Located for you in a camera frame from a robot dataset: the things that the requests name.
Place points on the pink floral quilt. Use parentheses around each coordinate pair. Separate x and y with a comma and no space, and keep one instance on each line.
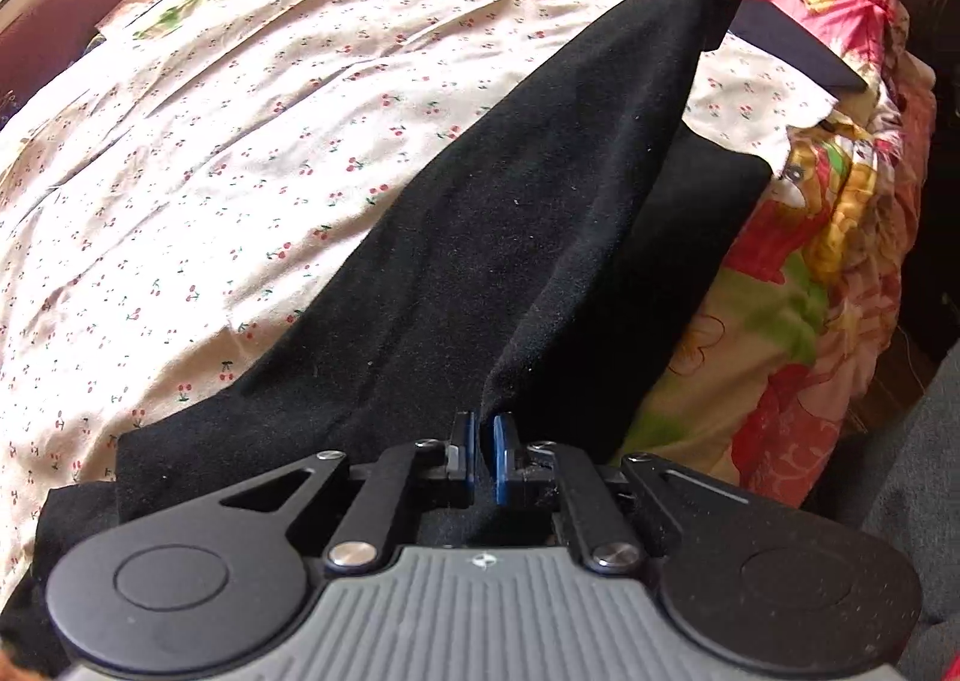
(787,291)

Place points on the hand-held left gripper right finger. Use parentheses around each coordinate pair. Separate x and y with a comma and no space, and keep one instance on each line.
(502,460)

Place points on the cherry print bedsheet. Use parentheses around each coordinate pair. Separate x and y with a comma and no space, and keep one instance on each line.
(225,126)

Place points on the black pants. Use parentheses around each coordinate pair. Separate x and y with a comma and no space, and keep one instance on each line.
(525,201)

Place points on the grey fabric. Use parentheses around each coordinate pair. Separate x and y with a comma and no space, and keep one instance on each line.
(915,501)

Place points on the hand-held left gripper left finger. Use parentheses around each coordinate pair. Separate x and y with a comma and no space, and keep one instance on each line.
(463,460)

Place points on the dark blue flat cloth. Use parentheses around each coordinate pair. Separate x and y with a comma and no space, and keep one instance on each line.
(795,43)

